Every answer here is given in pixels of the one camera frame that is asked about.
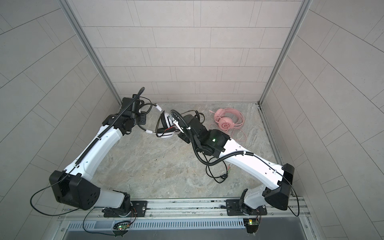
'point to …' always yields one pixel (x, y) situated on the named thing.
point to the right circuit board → (252, 225)
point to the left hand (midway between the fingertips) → (142, 111)
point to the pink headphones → (228, 118)
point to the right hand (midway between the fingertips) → (184, 123)
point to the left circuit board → (123, 227)
